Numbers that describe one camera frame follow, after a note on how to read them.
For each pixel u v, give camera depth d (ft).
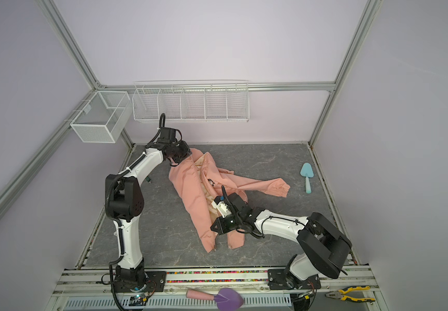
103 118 3.24
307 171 3.54
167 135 2.60
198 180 3.08
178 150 2.89
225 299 2.31
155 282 2.42
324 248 1.42
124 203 1.83
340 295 2.29
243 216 2.17
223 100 3.43
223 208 2.53
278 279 2.42
